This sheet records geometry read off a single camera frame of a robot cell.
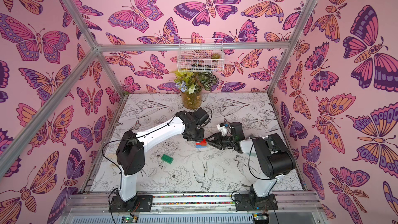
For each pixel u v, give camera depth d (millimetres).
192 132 714
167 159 872
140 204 728
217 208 730
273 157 480
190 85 990
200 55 953
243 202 732
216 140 813
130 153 485
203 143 900
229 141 795
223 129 878
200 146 922
